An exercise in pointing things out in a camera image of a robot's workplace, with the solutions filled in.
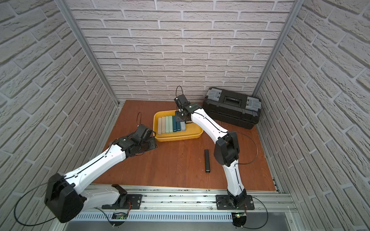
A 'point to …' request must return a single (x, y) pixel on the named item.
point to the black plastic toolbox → (231, 109)
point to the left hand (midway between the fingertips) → (155, 141)
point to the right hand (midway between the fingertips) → (183, 116)
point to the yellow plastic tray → (192, 132)
